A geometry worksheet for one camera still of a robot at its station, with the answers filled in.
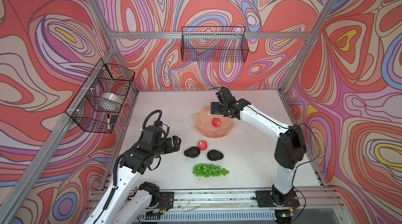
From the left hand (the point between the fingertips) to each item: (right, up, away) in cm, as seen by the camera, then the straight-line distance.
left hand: (176, 141), depth 74 cm
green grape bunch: (+15, -15, +2) cm, 21 cm away
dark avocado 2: (+20, -10, +9) cm, 24 cm away
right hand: (+23, +14, +15) cm, 31 cm away
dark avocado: (+8, -8, +10) cm, 15 cm away
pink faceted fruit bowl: (+14, +4, +24) cm, 28 cm away
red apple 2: (+21, +7, +22) cm, 31 cm away
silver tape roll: (-30, +21, -1) cm, 37 cm away
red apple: (+13, -5, +13) cm, 19 cm away
